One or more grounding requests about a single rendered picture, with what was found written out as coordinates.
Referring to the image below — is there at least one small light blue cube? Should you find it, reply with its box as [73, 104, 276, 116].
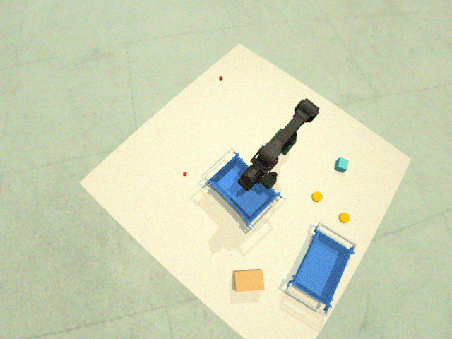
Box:
[334, 157, 349, 173]

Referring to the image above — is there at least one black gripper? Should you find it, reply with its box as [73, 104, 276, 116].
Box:
[238, 172, 264, 191]

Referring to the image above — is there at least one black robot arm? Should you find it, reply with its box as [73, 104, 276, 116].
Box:
[241, 99, 320, 189]

